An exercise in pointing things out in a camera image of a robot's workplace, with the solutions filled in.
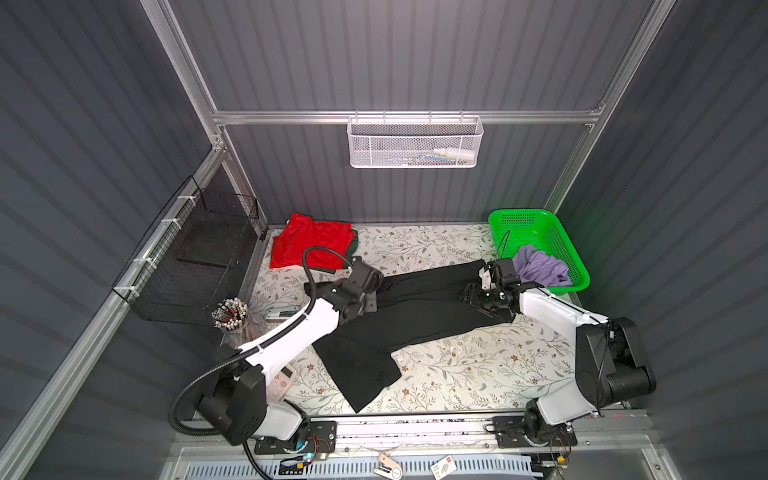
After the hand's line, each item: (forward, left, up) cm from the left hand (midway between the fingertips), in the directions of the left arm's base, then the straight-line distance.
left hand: (364, 295), depth 85 cm
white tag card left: (-40, -5, -11) cm, 42 cm away
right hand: (0, -32, -7) cm, 33 cm away
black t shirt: (-11, +3, -14) cm, 18 cm away
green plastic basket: (+34, -58, -11) cm, 68 cm away
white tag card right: (-41, -18, -12) cm, 46 cm away
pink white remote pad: (-20, +23, -11) cm, 33 cm away
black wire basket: (+3, +41, +15) cm, 44 cm away
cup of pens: (-6, +35, +3) cm, 36 cm away
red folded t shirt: (+34, +24, -8) cm, 43 cm away
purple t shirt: (+12, -59, -6) cm, 60 cm away
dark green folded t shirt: (+24, +6, -10) cm, 27 cm away
